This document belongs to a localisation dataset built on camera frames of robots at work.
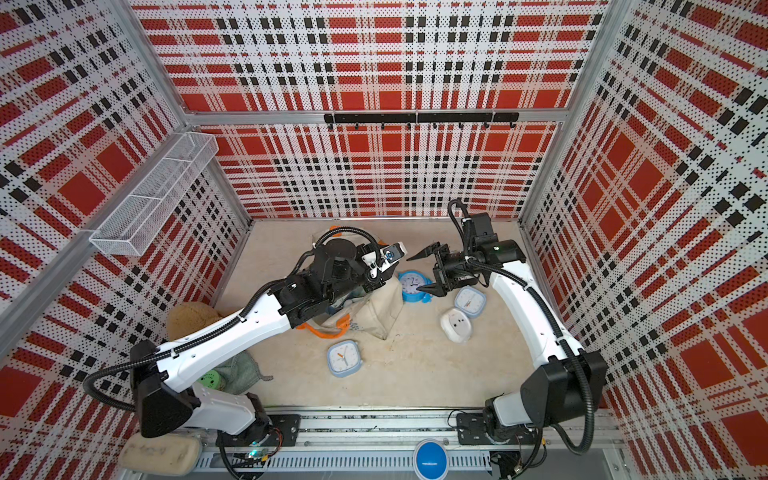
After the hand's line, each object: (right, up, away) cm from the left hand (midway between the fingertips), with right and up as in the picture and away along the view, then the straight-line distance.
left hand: (391, 251), depth 71 cm
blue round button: (+10, -49, -2) cm, 50 cm away
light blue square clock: (+25, -16, +23) cm, 37 cm away
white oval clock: (+19, -22, +15) cm, 33 cm away
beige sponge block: (-51, -47, -4) cm, 69 cm away
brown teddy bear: (-51, -16, +2) cm, 53 cm away
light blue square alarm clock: (-14, -31, +13) cm, 36 cm away
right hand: (+6, -5, 0) cm, 7 cm away
